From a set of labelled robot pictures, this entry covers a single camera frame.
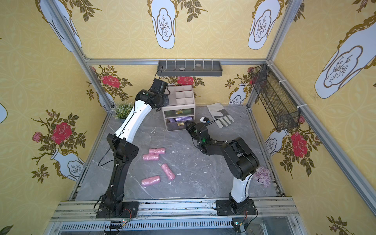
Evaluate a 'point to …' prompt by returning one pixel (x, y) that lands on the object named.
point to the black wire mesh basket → (281, 110)
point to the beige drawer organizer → (181, 108)
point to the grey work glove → (221, 116)
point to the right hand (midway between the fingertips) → (184, 124)
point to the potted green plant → (123, 109)
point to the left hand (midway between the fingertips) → (167, 101)
